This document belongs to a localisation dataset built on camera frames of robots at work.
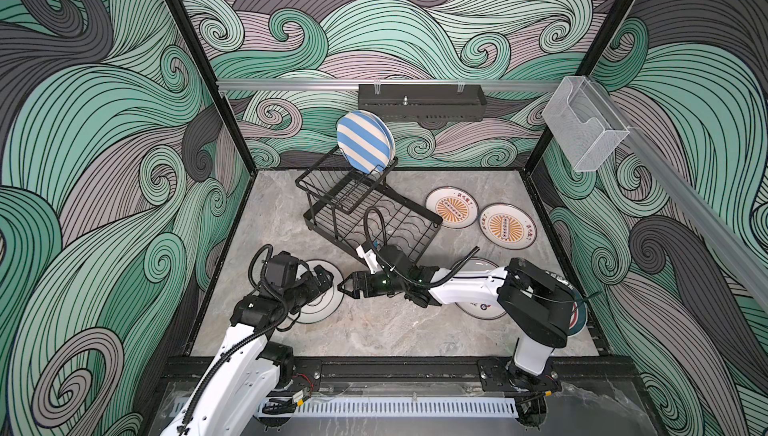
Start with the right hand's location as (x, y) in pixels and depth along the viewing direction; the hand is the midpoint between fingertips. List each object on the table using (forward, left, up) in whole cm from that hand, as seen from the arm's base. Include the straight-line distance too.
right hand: (346, 288), depth 79 cm
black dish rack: (+16, -1, +14) cm, 21 cm away
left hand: (+2, +6, +1) cm, 6 cm away
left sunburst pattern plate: (+35, -37, -9) cm, 52 cm away
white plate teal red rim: (-4, -65, -8) cm, 65 cm away
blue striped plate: (+38, -4, +20) cm, 43 cm away
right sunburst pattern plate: (+27, -54, -10) cm, 62 cm away
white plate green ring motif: (-1, +7, -9) cm, 11 cm away
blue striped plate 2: (+34, -13, +22) cm, 43 cm away
